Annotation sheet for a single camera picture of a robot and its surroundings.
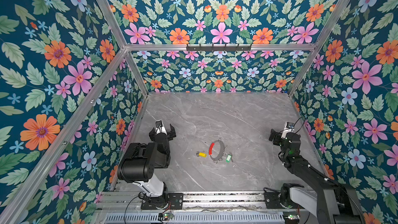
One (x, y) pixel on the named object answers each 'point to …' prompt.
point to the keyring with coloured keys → (222, 152)
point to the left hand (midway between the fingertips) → (162, 122)
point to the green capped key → (229, 157)
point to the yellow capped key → (202, 154)
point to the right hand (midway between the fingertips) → (280, 130)
